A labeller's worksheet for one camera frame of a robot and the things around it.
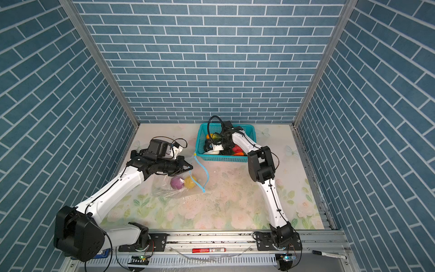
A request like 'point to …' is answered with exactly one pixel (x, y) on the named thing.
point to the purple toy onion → (177, 183)
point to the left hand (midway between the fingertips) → (193, 167)
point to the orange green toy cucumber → (214, 136)
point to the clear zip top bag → (161, 187)
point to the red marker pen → (195, 250)
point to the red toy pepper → (237, 149)
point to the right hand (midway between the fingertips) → (219, 148)
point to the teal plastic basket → (203, 130)
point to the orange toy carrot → (239, 153)
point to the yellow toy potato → (189, 182)
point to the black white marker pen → (333, 255)
